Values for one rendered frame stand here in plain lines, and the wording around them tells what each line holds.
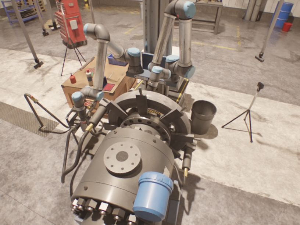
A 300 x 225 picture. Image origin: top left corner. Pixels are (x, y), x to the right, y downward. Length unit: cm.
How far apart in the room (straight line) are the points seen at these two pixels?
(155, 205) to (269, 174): 181
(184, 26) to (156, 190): 128
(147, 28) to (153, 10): 19
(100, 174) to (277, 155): 218
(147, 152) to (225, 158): 135
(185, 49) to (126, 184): 125
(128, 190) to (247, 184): 151
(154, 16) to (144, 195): 176
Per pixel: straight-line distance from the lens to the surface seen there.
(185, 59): 176
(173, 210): 160
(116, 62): 289
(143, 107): 134
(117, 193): 96
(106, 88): 235
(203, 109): 245
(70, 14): 503
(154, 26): 210
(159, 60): 168
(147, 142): 114
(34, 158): 252
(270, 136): 283
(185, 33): 163
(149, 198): 79
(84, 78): 268
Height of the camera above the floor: 177
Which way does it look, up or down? 42 degrees down
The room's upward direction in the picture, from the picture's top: straight up
